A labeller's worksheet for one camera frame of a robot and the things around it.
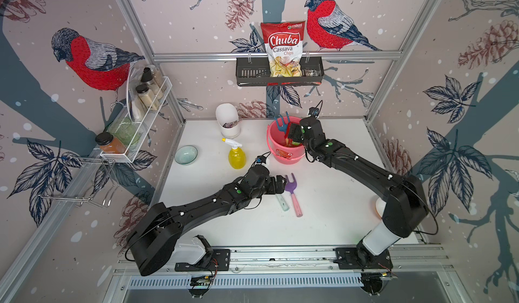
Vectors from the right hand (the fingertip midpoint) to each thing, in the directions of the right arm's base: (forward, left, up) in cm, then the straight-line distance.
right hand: (297, 126), depth 86 cm
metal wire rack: (-35, +64, +12) cm, 74 cm away
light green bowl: (-3, +55, -20) cm, 58 cm away
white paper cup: (+18, +35, -10) cm, 41 cm away
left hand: (-20, +6, -10) cm, 23 cm away
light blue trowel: (-26, +6, -22) cm, 34 cm away
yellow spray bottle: (-7, +28, -15) cm, 32 cm away
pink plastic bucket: (-5, +9, -7) cm, 12 cm away
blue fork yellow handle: (+8, +5, -9) cm, 13 cm away
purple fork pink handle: (-18, +2, -22) cm, 28 cm away
